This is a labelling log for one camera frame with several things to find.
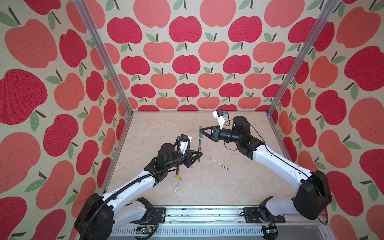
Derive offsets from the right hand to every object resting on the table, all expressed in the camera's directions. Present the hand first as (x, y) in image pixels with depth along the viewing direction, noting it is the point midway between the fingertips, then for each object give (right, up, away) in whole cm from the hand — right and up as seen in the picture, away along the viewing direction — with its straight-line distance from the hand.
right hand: (204, 129), depth 72 cm
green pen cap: (-2, -2, 0) cm, 3 cm away
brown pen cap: (-15, -26, +17) cm, 34 cm away
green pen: (-2, -10, +1) cm, 11 cm away
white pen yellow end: (-16, -35, +10) cm, 40 cm away
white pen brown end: (+12, -22, +21) cm, 33 cm away
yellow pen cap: (-14, -29, +16) cm, 36 cm away
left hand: (0, -13, 0) cm, 13 cm away
